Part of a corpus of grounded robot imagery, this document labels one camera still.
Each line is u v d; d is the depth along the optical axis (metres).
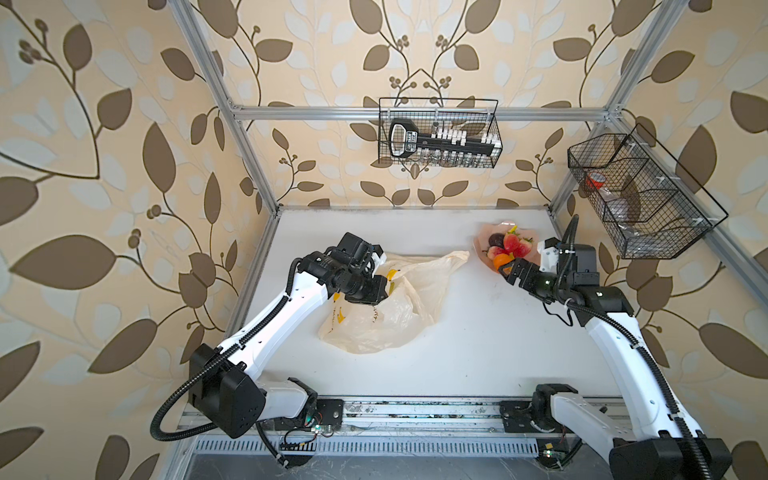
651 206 0.73
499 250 1.02
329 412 0.75
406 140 0.85
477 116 0.91
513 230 1.05
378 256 0.72
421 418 0.75
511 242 0.99
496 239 1.03
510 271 0.69
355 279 0.64
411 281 0.80
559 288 0.57
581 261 0.56
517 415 0.74
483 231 1.09
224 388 0.39
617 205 0.71
